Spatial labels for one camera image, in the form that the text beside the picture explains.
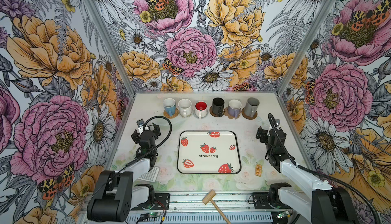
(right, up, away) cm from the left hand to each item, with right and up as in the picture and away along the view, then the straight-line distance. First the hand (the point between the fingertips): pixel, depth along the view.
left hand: (146, 130), depth 88 cm
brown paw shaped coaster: (+52, +6, +19) cm, 55 cm away
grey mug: (+64, +14, +11) cm, 66 cm away
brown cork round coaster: (+62, +7, +17) cm, 65 cm away
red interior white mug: (+31, +12, +19) cm, 39 cm away
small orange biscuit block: (+62, -21, -5) cm, 66 cm away
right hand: (+69, -1, -1) cm, 69 cm away
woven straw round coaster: (+13, +8, +20) cm, 25 cm away
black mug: (+43, +14, +14) cm, 47 cm away
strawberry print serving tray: (+36, -13, +3) cm, 39 cm away
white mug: (+21, +14, +15) cm, 29 cm away
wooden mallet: (+35, -30, -14) cm, 48 cm away
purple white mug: (+55, +12, +20) cm, 60 cm away
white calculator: (+5, -23, -7) cm, 25 cm away
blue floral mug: (+10, +15, +16) cm, 24 cm away
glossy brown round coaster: (+41, +8, +19) cm, 46 cm away
